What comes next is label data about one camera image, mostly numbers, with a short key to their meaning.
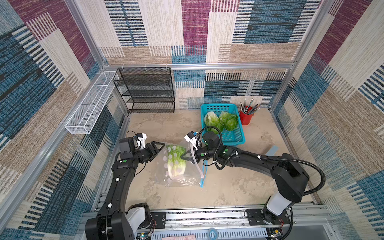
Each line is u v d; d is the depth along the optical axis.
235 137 1.04
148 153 0.70
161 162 0.79
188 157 0.76
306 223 0.73
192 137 0.71
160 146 0.75
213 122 1.02
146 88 1.08
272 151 0.95
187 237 0.68
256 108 1.01
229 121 1.05
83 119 0.71
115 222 0.39
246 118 1.09
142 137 0.76
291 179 0.45
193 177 0.73
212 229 0.71
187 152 0.74
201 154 0.70
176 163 0.74
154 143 0.73
